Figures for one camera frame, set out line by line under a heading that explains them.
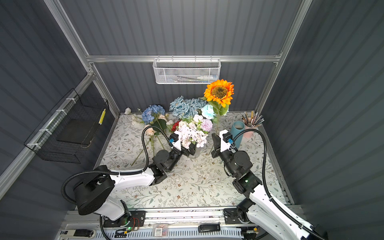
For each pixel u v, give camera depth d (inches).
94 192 17.4
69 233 26.7
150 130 39.2
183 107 28.3
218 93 18.3
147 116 40.8
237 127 34.1
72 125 29.5
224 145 22.4
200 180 34.1
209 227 27.9
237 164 20.1
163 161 22.9
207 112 27.9
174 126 39.3
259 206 24.7
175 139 24.6
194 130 26.9
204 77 35.6
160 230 27.1
